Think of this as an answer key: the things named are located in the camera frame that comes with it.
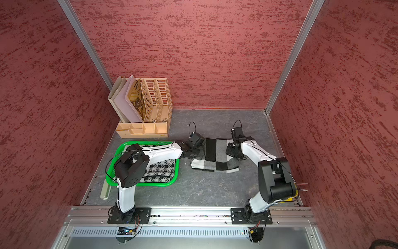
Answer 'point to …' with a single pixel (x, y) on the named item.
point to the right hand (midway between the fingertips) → (230, 155)
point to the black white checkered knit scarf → (160, 173)
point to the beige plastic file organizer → (157, 95)
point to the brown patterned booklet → (137, 96)
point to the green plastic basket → (111, 178)
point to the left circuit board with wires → (122, 231)
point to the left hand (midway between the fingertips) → (202, 154)
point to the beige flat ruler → (105, 190)
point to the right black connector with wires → (255, 234)
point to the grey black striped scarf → (215, 158)
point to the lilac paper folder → (124, 105)
